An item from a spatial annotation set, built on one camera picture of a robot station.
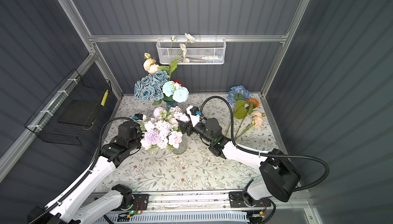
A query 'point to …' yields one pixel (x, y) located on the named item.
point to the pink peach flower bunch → (158, 134)
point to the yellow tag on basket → (104, 98)
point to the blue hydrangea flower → (238, 95)
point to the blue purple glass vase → (170, 104)
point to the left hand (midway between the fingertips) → (155, 130)
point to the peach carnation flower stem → (257, 119)
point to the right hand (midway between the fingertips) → (182, 117)
